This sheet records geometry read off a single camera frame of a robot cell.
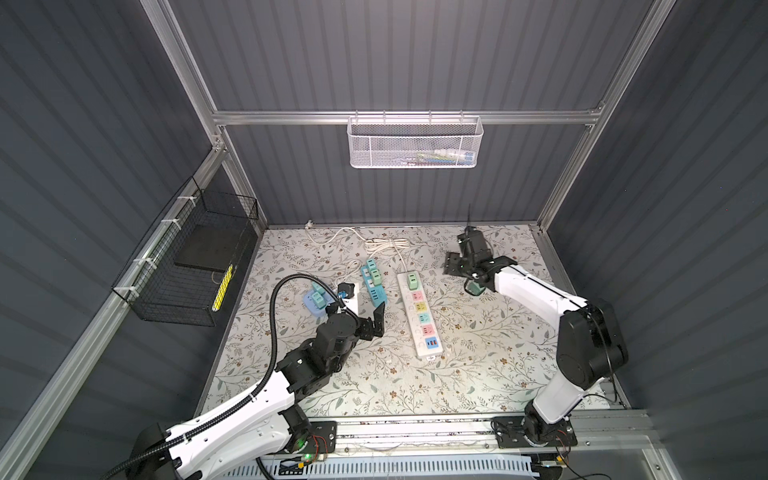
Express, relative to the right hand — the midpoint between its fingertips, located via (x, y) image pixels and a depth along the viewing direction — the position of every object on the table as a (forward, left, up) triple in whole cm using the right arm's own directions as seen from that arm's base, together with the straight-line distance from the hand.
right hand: (458, 263), depth 93 cm
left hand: (-19, +27, +9) cm, 34 cm away
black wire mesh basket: (-14, +72, +16) cm, 75 cm away
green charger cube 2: (-2, +14, -6) cm, 15 cm away
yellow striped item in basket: (-19, +60, +16) cm, 65 cm away
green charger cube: (-2, +26, -6) cm, 27 cm away
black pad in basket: (-7, +67, +17) cm, 70 cm away
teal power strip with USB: (-4, +26, -10) cm, 28 cm away
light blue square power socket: (-9, +47, -10) cm, 49 cm away
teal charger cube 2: (+4, +28, -4) cm, 29 cm away
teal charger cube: (-23, +36, +22) cm, 48 cm away
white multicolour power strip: (-12, +12, -11) cm, 21 cm away
